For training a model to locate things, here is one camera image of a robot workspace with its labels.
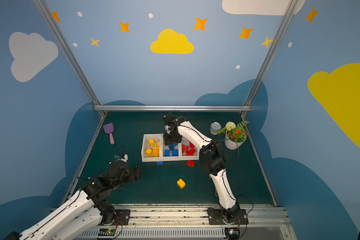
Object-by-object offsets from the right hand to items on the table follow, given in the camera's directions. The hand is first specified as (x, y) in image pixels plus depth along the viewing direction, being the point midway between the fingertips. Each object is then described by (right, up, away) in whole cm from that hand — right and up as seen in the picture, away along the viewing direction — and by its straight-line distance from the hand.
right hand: (169, 141), depth 93 cm
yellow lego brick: (-13, -1, +7) cm, 15 cm away
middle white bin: (0, -7, +5) cm, 9 cm away
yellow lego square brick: (-14, -7, +2) cm, 15 cm away
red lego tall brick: (+9, -4, 0) cm, 10 cm away
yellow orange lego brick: (-9, -7, +2) cm, 12 cm away
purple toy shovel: (-47, +8, +18) cm, 51 cm away
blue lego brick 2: (+3, -8, +4) cm, 9 cm away
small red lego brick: (+12, -5, +5) cm, 14 cm away
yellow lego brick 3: (+8, -23, -9) cm, 26 cm away
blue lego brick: (-2, -7, +3) cm, 8 cm away
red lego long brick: (+12, +1, -29) cm, 32 cm away
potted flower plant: (+41, +5, -5) cm, 41 cm away
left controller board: (-30, -43, -20) cm, 56 cm away
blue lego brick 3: (+1, -4, +5) cm, 7 cm away
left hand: (-17, -14, -14) cm, 26 cm away
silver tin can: (+32, +9, +14) cm, 36 cm away
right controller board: (+34, -44, -20) cm, 59 cm away
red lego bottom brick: (+14, -8, +5) cm, 17 cm away
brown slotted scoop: (+24, -21, -27) cm, 42 cm away
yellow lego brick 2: (-8, -2, +8) cm, 12 cm away
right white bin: (+9, -9, -1) cm, 13 cm away
